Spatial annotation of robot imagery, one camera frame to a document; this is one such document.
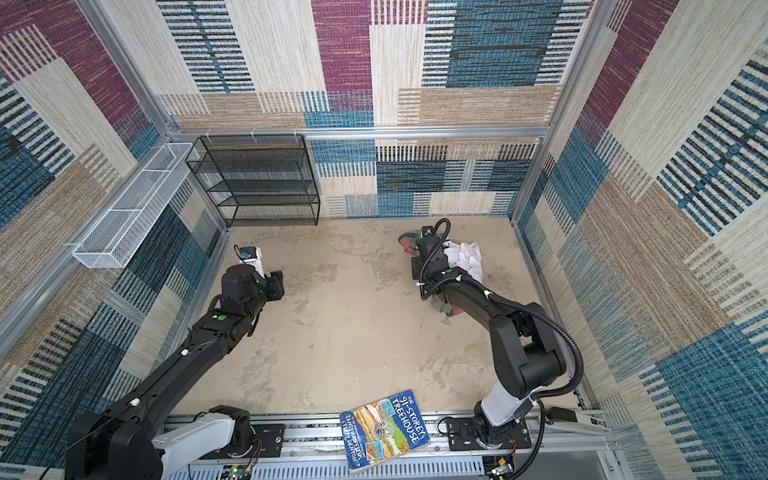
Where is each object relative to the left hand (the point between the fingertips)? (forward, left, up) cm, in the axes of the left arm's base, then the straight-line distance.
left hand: (272, 269), depth 83 cm
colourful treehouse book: (-36, -30, -17) cm, 50 cm away
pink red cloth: (+18, -38, -10) cm, 43 cm away
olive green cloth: (-4, -46, -14) cm, 49 cm away
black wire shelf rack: (+41, +15, -2) cm, 44 cm away
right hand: (+7, -43, -7) cm, 44 cm away
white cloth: (+7, -55, -5) cm, 56 cm away
